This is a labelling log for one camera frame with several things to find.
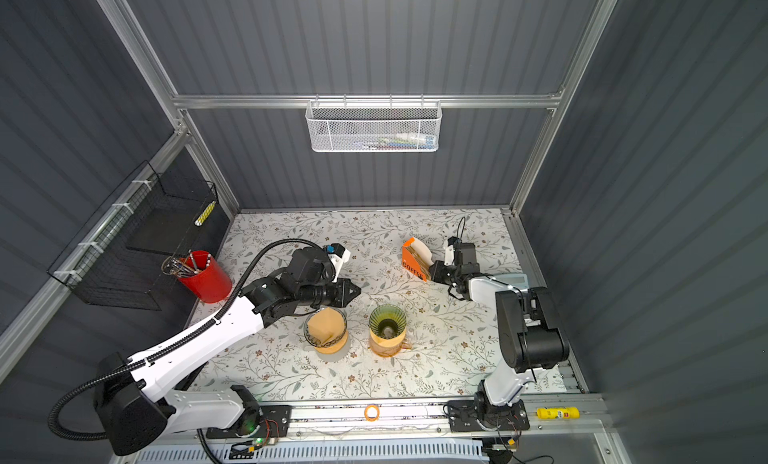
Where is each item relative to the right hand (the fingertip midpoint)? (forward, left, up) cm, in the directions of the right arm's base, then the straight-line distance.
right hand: (436, 269), depth 97 cm
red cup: (-6, +72, +2) cm, 72 cm away
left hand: (-16, +22, +16) cm, 31 cm away
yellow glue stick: (-40, -27, -3) cm, 48 cm away
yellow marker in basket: (+3, +66, +24) cm, 70 cm away
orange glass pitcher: (-25, +16, -4) cm, 30 cm away
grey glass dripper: (-22, +32, +7) cm, 40 cm away
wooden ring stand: (-26, +15, +4) cm, 30 cm away
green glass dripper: (-20, +16, +5) cm, 26 cm away
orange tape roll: (-40, +20, -5) cm, 45 cm away
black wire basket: (-14, +79, +26) cm, 84 cm away
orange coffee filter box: (+1, +6, +4) cm, 8 cm away
